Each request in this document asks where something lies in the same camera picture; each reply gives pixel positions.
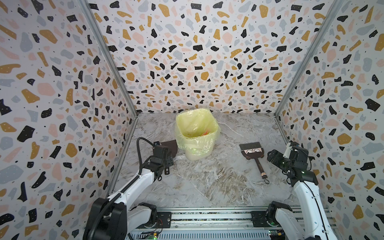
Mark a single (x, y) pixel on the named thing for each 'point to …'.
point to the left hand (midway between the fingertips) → (165, 156)
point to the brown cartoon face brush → (254, 150)
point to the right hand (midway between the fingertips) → (273, 152)
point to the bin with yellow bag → (196, 131)
